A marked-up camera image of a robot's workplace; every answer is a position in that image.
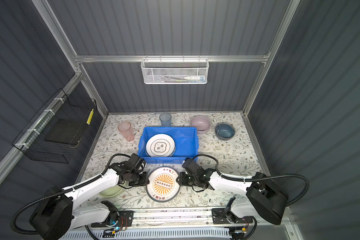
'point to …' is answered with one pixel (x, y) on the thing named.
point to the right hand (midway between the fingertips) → (179, 182)
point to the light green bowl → (112, 192)
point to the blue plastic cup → (165, 118)
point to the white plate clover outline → (160, 145)
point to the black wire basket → (31, 141)
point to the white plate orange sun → (163, 187)
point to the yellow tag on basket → (90, 117)
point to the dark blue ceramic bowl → (224, 131)
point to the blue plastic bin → (186, 139)
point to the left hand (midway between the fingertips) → (148, 182)
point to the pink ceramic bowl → (202, 124)
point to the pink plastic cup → (125, 128)
